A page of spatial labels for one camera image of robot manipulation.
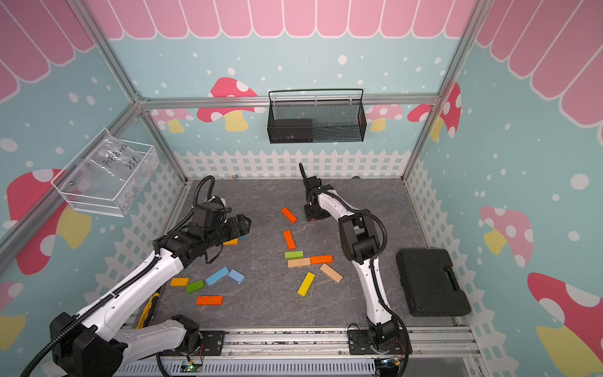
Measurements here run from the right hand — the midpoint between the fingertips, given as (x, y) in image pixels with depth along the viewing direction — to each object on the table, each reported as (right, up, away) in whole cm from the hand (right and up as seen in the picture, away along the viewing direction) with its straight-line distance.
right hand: (315, 214), depth 106 cm
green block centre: (-9, -15, -12) cm, 22 cm away
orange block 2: (-11, -10, -9) cm, 17 cm away
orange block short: (+2, -17, -14) cm, 22 cm away
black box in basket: (-10, +33, -17) cm, 39 cm away
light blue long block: (-37, -22, -18) cm, 47 cm away
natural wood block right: (+6, -21, -18) cm, 28 cm away
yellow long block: (-4, -24, -20) cm, 32 cm away
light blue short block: (-30, -22, -18) cm, 42 cm away
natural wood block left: (-7, -18, -15) cm, 24 cm away
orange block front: (-35, -29, -23) cm, 51 cm away
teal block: (-23, -5, -36) cm, 43 cm away
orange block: (-12, 0, -1) cm, 12 cm away
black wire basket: (0, +41, -11) cm, 42 cm away
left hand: (-26, -3, -27) cm, 37 cm away
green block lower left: (-45, -25, -21) cm, 55 cm away
